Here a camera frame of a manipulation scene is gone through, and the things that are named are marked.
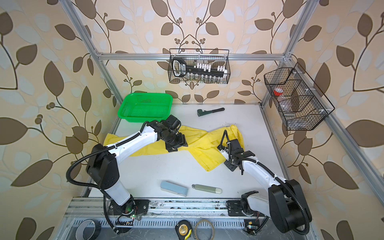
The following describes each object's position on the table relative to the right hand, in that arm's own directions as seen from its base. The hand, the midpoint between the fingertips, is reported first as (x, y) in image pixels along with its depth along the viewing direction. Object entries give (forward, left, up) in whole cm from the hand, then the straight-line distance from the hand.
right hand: (233, 161), depth 88 cm
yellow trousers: (+20, +81, -3) cm, 83 cm away
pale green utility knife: (-14, +16, -3) cm, 21 cm away
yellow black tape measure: (-32, +29, 0) cm, 43 cm away
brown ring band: (-30, +16, -3) cm, 34 cm away
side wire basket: (+15, -31, +32) cm, 47 cm away
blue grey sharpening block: (-13, +36, +1) cm, 39 cm away
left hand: (+5, +27, +11) cm, 30 cm away
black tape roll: (-30, +74, -4) cm, 80 cm away
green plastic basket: (+49, +65, -2) cm, 82 cm away
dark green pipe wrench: (+41, +18, -2) cm, 45 cm away
